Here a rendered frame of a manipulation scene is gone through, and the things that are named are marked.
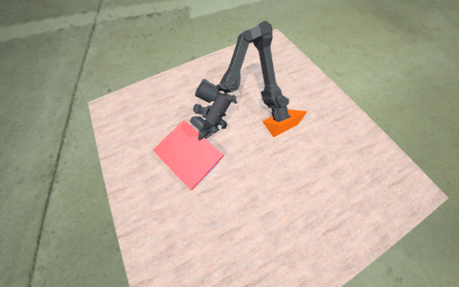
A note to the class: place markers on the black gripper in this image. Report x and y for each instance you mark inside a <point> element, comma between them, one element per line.
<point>209,126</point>

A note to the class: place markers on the red rectangular lid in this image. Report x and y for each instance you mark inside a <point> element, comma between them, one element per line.
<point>189,158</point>

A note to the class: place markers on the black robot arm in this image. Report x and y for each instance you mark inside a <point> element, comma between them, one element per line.
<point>272,96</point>

